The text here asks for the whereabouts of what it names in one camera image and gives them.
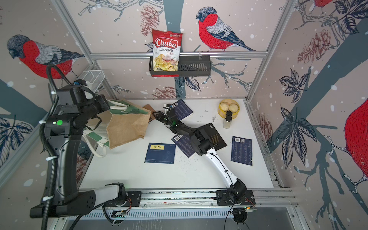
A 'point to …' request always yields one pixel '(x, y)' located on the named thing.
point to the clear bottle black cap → (227, 121)
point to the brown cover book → (148, 107)
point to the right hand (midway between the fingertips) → (152, 114)
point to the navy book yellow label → (161, 153)
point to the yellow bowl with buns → (228, 105)
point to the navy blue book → (182, 110)
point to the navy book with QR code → (241, 150)
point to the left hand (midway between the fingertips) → (108, 95)
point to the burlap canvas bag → (123, 123)
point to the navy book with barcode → (184, 143)
